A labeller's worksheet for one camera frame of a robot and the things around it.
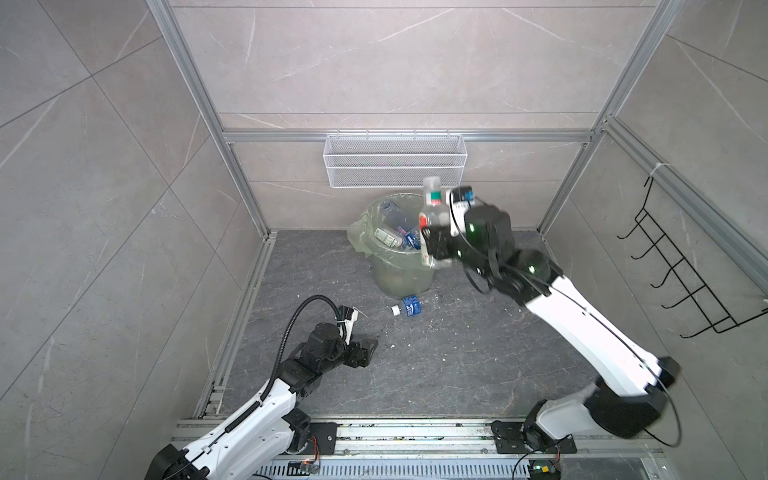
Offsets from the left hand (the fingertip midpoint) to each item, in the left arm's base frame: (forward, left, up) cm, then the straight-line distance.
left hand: (365, 333), depth 82 cm
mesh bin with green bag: (+16, -9, +6) cm, 20 cm away
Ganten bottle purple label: (+34, -10, +14) cm, 37 cm away
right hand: (+12, -17, +30) cm, 36 cm away
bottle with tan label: (+26, -7, +11) cm, 29 cm away
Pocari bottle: (+11, -14, -5) cm, 19 cm away
